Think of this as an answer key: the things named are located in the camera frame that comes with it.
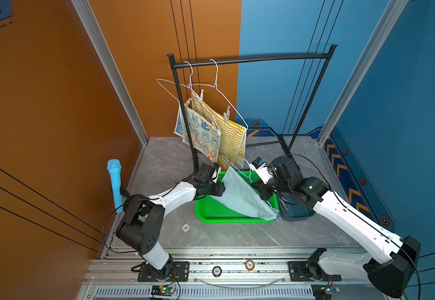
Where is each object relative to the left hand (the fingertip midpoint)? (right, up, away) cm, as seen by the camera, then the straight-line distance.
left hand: (222, 185), depth 92 cm
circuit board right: (+39, -37, -21) cm, 58 cm away
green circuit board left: (-23, -37, -21) cm, 48 cm away
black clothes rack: (+41, +36, 0) cm, 55 cm away
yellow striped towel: (+5, +23, -10) cm, 26 cm away
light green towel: (+9, -3, -4) cm, 10 cm away
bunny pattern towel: (-8, +25, -5) cm, 26 cm away
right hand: (+13, +4, -17) cm, 22 cm away
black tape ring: (-2, -32, -18) cm, 36 cm away
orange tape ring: (+12, -30, -16) cm, 36 cm away
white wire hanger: (+11, +5, -19) cm, 23 cm away
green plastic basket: (-5, -12, -2) cm, 13 cm away
